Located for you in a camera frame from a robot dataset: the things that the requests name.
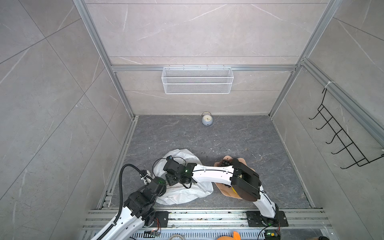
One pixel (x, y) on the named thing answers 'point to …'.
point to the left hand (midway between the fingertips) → (161, 179)
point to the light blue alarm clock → (207, 118)
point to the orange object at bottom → (236, 236)
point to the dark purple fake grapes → (225, 162)
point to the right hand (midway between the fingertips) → (170, 177)
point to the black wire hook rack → (347, 142)
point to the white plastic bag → (178, 193)
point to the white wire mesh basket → (197, 80)
